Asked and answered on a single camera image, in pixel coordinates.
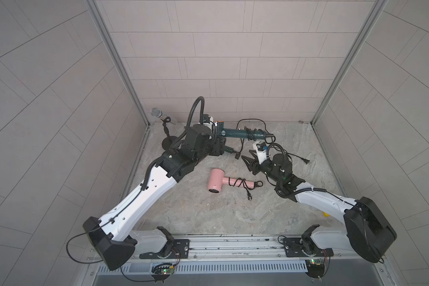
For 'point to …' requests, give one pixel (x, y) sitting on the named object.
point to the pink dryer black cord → (239, 181)
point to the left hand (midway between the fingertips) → (223, 137)
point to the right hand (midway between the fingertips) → (245, 154)
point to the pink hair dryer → (217, 177)
